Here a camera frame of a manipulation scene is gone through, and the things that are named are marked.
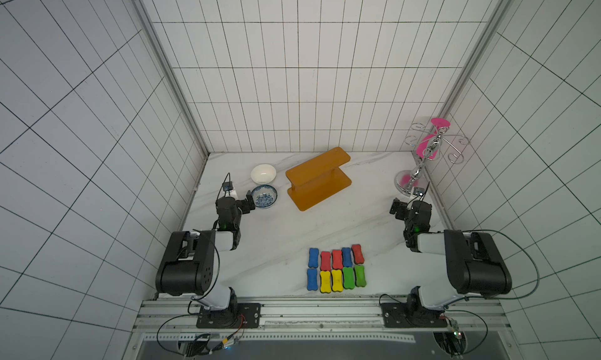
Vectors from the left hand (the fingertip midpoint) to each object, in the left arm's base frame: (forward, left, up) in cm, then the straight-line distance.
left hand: (238, 195), depth 95 cm
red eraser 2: (-24, -40, -6) cm, 47 cm away
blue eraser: (-23, -31, -6) cm, 39 cm away
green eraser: (-30, -43, -4) cm, 53 cm away
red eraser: (-24, -36, -8) cm, 44 cm away
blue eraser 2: (-23, -44, -6) cm, 50 cm away
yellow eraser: (-32, -35, -5) cm, 48 cm away
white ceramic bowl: (+14, -8, -3) cm, 17 cm away
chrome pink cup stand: (+12, -76, +19) cm, 79 cm away
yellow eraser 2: (-31, -39, -5) cm, 50 cm away
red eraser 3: (-22, -48, -6) cm, 53 cm away
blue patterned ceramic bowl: (+3, -10, -5) cm, 12 cm away
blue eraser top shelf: (-31, -31, -6) cm, 44 cm away
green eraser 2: (-30, -47, -5) cm, 56 cm away
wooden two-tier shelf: (+3, -33, +7) cm, 34 cm away
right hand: (0, -68, 0) cm, 68 cm away
